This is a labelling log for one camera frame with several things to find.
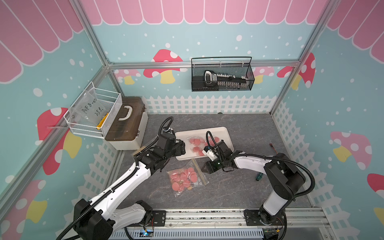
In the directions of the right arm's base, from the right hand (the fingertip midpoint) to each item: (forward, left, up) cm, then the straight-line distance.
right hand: (204, 168), depth 89 cm
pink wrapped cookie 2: (+14, +5, -1) cm, 15 cm away
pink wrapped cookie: (+19, +4, +1) cm, 20 cm away
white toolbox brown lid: (+18, +45, +17) cm, 51 cm away
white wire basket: (+25, +51, +33) cm, 65 cm away
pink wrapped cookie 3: (+23, -10, -2) cm, 25 cm away
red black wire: (+18, -47, -4) cm, 50 cm away
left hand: (+5, +14, +16) cm, 22 cm away
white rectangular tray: (+9, -1, +19) cm, 21 cm away
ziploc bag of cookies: (-7, +12, 0) cm, 13 cm away
